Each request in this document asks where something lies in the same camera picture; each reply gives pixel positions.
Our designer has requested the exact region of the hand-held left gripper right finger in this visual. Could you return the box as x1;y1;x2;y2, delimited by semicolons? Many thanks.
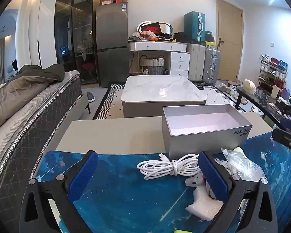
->
197;151;278;233

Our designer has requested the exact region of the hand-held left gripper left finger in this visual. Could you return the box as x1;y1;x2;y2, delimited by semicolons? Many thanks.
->
19;150;99;233

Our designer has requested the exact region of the white plush toy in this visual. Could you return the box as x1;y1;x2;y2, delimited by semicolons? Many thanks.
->
185;159;236;199

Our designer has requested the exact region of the white foam piece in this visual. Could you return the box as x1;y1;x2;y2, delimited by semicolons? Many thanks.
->
185;187;225;221

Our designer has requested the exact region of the clear plastic bag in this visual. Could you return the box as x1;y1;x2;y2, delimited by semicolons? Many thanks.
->
215;148;266;182

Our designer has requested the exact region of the grey cardboard box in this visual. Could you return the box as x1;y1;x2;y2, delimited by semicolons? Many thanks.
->
162;104;253;159

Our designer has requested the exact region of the white charging cable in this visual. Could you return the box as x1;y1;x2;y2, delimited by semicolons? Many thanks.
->
137;153;202;180

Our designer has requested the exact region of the black glass side table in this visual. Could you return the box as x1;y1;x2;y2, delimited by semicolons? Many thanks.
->
235;86;291;129

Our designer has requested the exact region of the blue sky print desk mat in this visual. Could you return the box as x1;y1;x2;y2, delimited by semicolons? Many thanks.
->
33;132;291;233

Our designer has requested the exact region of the shoe rack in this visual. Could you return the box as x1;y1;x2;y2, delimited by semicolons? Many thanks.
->
257;53;288;97

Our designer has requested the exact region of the cream crumpled bag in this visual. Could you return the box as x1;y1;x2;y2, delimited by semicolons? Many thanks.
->
242;79;257;94

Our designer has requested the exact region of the silver suitcase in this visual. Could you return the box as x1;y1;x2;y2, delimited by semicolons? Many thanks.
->
202;46;221;86

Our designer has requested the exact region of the marble top coffee table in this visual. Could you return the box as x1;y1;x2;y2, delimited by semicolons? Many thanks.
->
121;75;208;118

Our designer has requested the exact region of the beige quilt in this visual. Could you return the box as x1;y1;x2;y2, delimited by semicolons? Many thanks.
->
0;78;49;136

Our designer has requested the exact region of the olive green jacket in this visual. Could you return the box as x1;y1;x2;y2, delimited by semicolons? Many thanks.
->
8;64;65;84

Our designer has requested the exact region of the wooden door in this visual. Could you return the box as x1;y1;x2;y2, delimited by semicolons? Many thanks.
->
215;0;243;82

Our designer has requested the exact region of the beige suitcase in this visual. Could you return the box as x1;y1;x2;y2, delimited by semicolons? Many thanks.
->
187;43;206;82

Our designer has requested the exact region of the white vanity dresser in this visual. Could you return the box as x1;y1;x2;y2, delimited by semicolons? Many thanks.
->
128;40;191;78

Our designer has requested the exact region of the woven laundry basket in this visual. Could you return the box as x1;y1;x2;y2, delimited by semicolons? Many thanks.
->
139;55;165;76

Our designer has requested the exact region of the silver refrigerator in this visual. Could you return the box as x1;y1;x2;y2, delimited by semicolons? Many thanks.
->
95;2;130;88

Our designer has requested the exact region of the stack of black boxes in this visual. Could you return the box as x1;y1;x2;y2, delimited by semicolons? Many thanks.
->
173;31;197;43

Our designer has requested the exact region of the teal suitcase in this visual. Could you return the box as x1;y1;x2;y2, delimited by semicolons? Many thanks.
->
184;11;206;43

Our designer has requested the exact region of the dark glass cabinet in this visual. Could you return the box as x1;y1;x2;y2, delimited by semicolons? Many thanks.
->
54;0;99;85

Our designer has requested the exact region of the white wardrobe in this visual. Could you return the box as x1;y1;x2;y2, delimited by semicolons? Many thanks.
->
29;0;59;68

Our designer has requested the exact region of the plastic bag of fruit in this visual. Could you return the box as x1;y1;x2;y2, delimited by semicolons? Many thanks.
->
133;30;158;40

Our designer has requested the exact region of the oval mirror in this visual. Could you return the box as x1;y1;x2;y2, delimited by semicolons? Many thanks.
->
137;21;174;36

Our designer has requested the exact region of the red and black box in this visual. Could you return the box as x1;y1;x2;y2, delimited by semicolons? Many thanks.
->
141;22;160;34

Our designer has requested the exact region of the grey bed frame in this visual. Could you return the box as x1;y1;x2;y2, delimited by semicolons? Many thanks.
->
75;93;91;114

